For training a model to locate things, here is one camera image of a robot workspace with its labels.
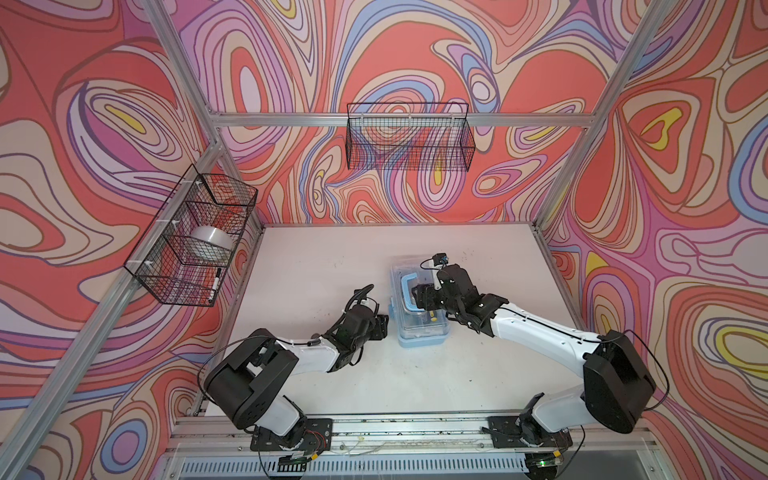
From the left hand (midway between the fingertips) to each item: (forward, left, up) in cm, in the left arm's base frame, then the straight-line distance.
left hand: (386, 317), depth 91 cm
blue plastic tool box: (-7, -9, +8) cm, 13 cm away
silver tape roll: (+4, +42, +30) cm, 52 cm away
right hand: (+3, -12, +9) cm, 15 cm away
